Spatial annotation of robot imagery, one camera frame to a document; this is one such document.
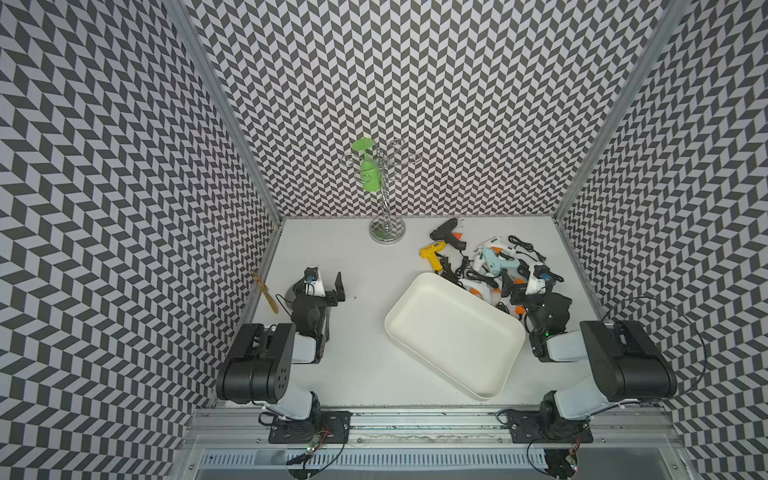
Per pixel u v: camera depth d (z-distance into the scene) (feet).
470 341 2.99
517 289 2.59
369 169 3.02
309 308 2.23
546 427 2.19
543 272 2.42
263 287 3.31
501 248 3.53
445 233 3.63
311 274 2.47
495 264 3.31
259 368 1.43
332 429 2.32
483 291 3.16
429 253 3.45
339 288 2.74
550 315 2.19
